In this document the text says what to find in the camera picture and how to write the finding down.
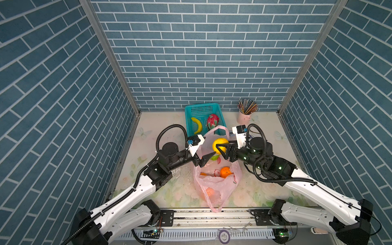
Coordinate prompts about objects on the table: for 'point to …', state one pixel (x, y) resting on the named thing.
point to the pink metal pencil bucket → (243, 119)
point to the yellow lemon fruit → (220, 141)
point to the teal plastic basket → (201, 112)
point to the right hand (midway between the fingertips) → (219, 142)
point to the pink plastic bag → (216, 180)
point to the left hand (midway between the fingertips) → (209, 146)
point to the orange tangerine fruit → (225, 172)
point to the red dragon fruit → (212, 121)
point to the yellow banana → (199, 124)
